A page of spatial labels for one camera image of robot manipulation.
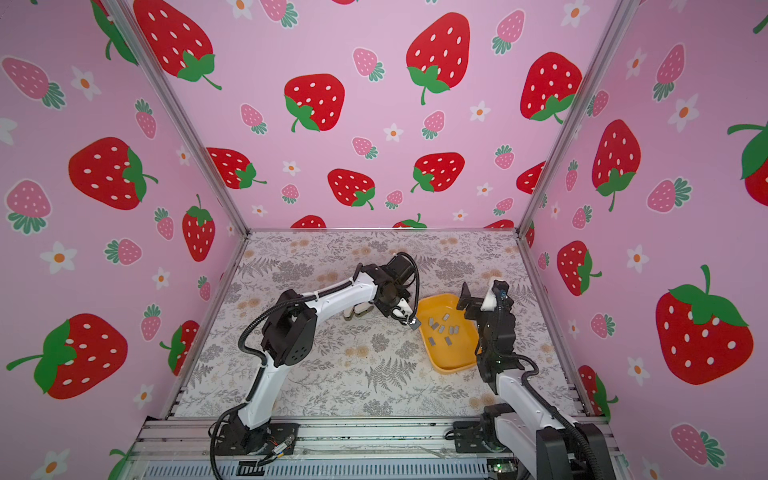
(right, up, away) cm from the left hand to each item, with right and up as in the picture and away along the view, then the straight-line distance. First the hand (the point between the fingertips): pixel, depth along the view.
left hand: (403, 297), depth 96 cm
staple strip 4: (+14, -13, -5) cm, 19 cm away
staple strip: (+10, -9, -1) cm, 14 cm away
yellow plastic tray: (+15, -12, -5) cm, 20 cm away
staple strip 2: (+16, -10, -3) cm, 19 cm away
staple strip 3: (+9, -13, -6) cm, 17 cm away
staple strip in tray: (+14, -6, 0) cm, 16 cm away
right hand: (+21, +6, -14) cm, 26 cm away
